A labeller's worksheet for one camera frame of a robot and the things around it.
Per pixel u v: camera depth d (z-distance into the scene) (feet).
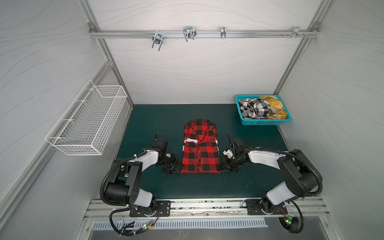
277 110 3.35
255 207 2.40
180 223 2.30
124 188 1.40
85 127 2.24
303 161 1.47
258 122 3.33
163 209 2.41
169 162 2.56
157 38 2.60
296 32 2.51
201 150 2.96
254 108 3.53
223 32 2.56
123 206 1.59
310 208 2.45
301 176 1.48
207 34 2.59
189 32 2.51
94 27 2.51
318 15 2.45
